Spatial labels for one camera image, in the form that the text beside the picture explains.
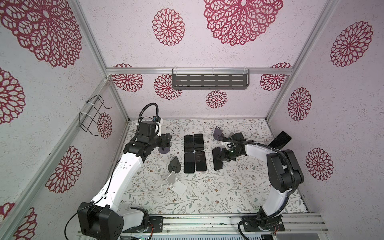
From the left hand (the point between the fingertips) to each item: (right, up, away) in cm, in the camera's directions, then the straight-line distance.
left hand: (164, 138), depth 79 cm
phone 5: (+69, -1, +10) cm, 70 cm away
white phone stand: (+5, -27, +6) cm, 28 cm away
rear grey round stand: (+33, +3, +27) cm, 43 cm away
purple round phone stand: (-4, -8, +20) cm, 22 cm away
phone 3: (+13, -16, +18) cm, 28 cm away
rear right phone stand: (+41, +2, +29) cm, 51 cm away
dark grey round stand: (+4, -17, +10) cm, 20 cm away
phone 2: (+20, -3, +27) cm, 33 cm away
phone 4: (+21, -15, +18) cm, 31 cm away
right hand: (+31, -12, +15) cm, 37 cm away
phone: (+13, -4, +26) cm, 30 cm away
